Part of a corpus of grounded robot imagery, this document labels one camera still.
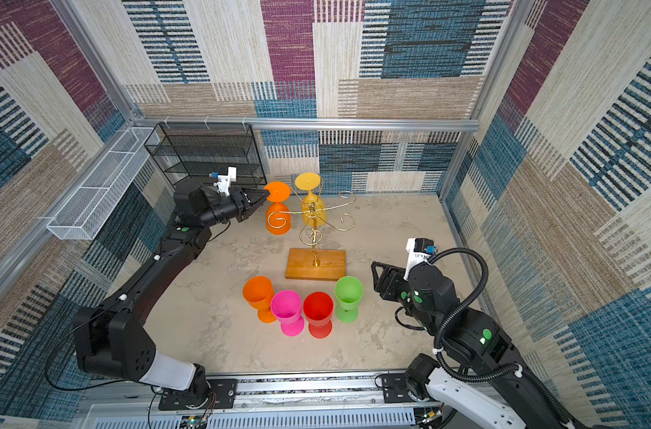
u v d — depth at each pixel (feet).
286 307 2.60
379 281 1.86
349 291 2.73
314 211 2.44
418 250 1.78
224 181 2.33
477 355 1.32
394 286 1.79
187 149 3.47
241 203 2.17
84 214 2.31
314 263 3.17
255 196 2.36
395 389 2.40
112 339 1.36
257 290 2.67
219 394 2.39
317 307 2.39
